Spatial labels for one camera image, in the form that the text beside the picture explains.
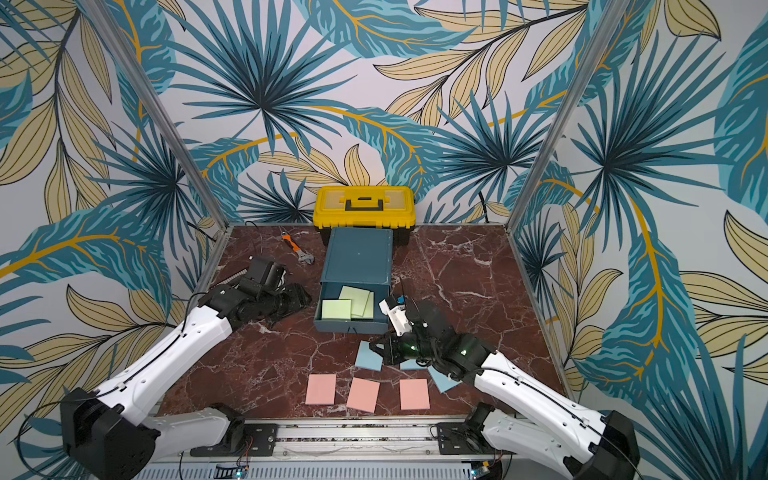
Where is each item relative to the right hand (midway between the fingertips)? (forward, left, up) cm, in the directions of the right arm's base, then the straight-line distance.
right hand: (369, 346), depth 70 cm
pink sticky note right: (-6, -11, -18) cm, 22 cm away
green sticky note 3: (+12, 0, -3) cm, 12 cm away
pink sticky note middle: (-6, +2, -18) cm, 19 cm away
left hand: (+12, +17, -1) cm, 21 cm away
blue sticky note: (+4, +1, -17) cm, 18 cm away
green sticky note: (+10, +9, 0) cm, 13 cm away
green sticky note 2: (+14, +3, -1) cm, 14 cm away
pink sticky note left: (-4, +14, -19) cm, 24 cm away
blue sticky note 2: (-3, -19, -19) cm, 27 cm away
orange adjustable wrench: (+42, +26, -17) cm, 53 cm away
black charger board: (+33, +46, -15) cm, 58 cm away
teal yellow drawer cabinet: (+18, +4, +2) cm, 19 cm away
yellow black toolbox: (+50, -1, -2) cm, 50 cm away
